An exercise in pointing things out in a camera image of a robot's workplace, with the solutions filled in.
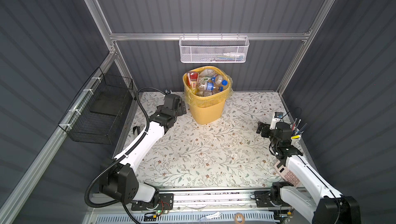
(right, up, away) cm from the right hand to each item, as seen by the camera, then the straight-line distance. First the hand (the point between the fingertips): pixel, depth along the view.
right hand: (270, 124), depth 84 cm
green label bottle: (-36, +27, +1) cm, 45 cm away
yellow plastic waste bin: (-35, +8, +5) cm, 36 cm away
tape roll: (-22, -41, -14) cm, 49 cm away
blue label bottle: (-28, +25, +7) cm, 39 cm away
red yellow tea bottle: (-43, +26, +3) cm, 50 cm away
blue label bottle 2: (-31, +21, +8) cm, 39 cm away
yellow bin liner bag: (-42, +13, -3) cm, 44 cm away
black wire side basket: (-89, +6, -10) cm, 89 cm away
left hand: (-53, +10, -1) cm, 54 cm away
